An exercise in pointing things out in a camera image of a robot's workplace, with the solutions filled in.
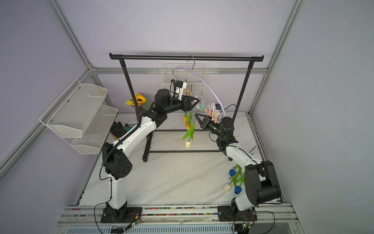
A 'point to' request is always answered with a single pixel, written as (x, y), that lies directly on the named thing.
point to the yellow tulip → (187, 125)
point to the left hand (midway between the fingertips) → (195, 99)
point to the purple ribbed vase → (141, 110)
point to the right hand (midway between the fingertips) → (195, 117)
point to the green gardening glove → (127, 128)
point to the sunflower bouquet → (141, 101)
